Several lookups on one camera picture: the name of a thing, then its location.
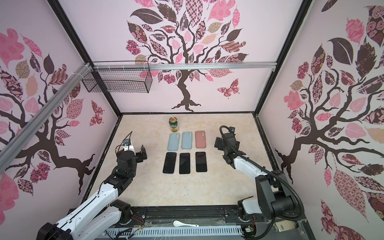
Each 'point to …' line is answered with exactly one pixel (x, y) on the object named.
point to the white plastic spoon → (178, 223)
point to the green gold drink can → (173, 124)
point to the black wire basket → (126, 80)
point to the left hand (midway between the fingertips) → (135, 149)
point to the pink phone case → (200, 139)
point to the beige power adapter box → (284, 225)
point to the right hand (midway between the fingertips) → (226, 138)
